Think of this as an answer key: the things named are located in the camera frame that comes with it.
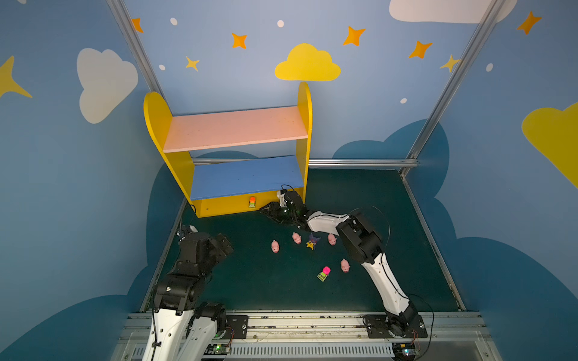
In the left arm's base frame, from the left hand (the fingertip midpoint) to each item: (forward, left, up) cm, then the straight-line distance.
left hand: (224, 242), depth 72 cm
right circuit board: (-27, -60, -21) cm, 68 cm away
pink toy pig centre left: (+12, -24, -19) cm, 33 cm away
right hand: (+22, -10, -14) cm, 28 cm away
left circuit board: (-27, +1, -20) cm, 34 cm away
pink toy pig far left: (+8, -15, -19) cm, 26 cm away
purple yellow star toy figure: (+9, -31, -17) cm, 36 cm away
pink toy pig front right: (0, -43, -18) cm, 47 cm away
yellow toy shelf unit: (+27, +11, -6) cm, 30 cm away
